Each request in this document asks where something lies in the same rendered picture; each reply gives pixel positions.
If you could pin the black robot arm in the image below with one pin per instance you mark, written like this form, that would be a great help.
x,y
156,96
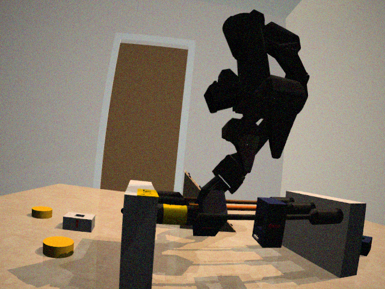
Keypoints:
x,y
250,40

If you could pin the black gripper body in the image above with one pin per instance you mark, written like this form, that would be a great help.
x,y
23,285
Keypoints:
x,y
264,85

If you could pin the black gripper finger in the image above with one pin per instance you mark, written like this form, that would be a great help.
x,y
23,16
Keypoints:
x,y
279,116
246,147

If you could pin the short orange and brown cylinder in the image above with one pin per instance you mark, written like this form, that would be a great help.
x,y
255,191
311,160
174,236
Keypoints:
x,y
58,247
41,212

